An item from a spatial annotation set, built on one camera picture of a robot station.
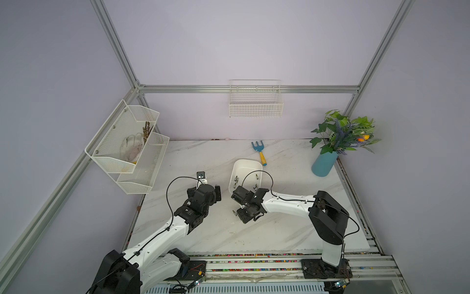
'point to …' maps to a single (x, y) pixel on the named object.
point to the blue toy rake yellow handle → (259, 149)
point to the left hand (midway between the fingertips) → (206, 188)
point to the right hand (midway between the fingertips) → (246, 216)
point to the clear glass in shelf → (131, 147)
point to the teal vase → (324, 163)
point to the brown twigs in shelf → (146, 131)
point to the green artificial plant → (338, 134)
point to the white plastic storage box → (246, 173)
